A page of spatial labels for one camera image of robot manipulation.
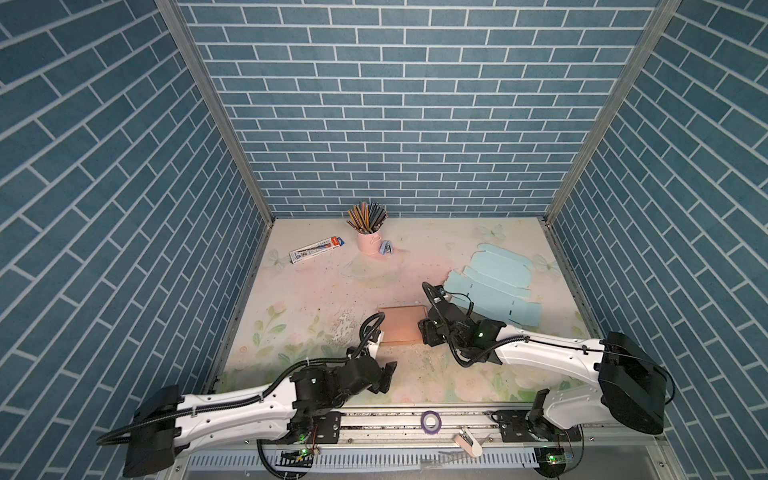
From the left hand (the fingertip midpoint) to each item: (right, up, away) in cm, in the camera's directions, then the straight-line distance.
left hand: (387, 364), depth 78 cm
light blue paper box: (+38, +18, +25) cm, 49 cm away
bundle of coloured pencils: (-8, +41, +27) cm, 50 cm away
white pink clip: (+20, -16, -7) cm, 26 cm away
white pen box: (-28, +30, +31) cm, 51 cm away
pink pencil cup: (-8, +32, +29) cm, 43 cm away
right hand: (+10, +10, +7) cm, 16 cm away
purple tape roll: (+11, -14, -5) cm, 19 cm away
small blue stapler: (-1, +31, +31) cm, 43 cm away
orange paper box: (+4, +9, +5) cm, 11 cm away
